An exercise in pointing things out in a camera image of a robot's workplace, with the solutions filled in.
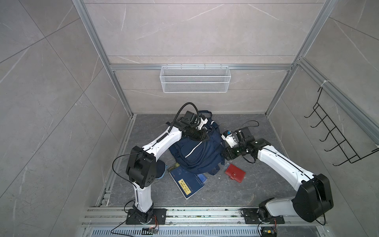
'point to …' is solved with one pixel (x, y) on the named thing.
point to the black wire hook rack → (347, 150)
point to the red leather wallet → (235, 173)
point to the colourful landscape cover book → (177, 165)
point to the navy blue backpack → (206, 154)
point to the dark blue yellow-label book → (188, 182)
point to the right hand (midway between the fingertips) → (227, 151)
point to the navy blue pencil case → (160, 169)
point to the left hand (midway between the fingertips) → (211, 136)
